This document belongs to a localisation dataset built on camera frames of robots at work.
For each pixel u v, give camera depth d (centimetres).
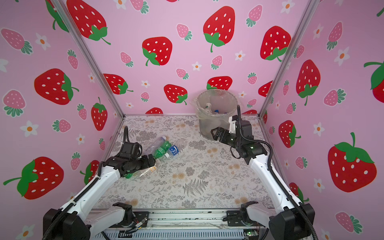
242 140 56
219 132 67
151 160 78
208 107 102
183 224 73
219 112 107
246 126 55
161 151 94
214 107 103
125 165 57
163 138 104
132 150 65
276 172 46
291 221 37
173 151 94
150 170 87
